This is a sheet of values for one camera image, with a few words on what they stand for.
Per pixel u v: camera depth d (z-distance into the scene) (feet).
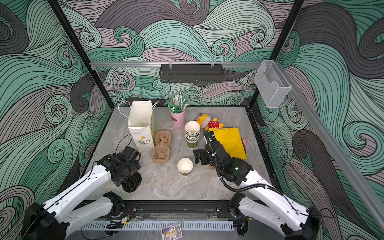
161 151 2.95
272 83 2.57
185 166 2.75
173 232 2.16
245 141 3.13
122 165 1.87
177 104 3.23
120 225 2.33
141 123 3.39
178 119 3.36
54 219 1.25
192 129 2.77
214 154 1.65
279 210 1.34
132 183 2.55
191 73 3.18
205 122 3.39
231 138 3.03
